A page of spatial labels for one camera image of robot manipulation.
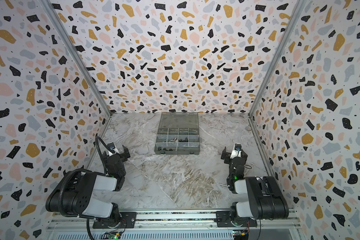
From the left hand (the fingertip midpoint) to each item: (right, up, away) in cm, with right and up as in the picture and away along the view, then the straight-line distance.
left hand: (113, 147), depth 87 cm
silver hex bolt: (+33, +3, +17) cm, 37 cm away
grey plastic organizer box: (+36, +7, +17) cm, 40 cm away
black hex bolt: (+42, +2, +17) cm, 45 cm away
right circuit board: (+68, -40, -15) cm, 81 cm away
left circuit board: (+9, -40, -16) cm, 44 cm away
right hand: (+69, +1, +2) cm, 69 cm away
